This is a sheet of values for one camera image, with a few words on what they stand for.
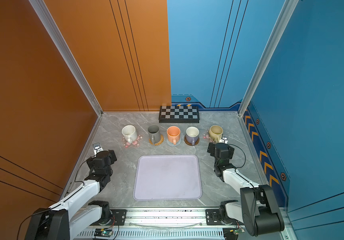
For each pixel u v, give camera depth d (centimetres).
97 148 73
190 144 99
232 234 70
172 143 97
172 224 73
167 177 88
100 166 66
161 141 102
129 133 102
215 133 98
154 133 94
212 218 72
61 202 48
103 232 71
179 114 116
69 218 43
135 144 102
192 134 104
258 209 41
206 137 105
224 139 76
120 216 74
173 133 102
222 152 66
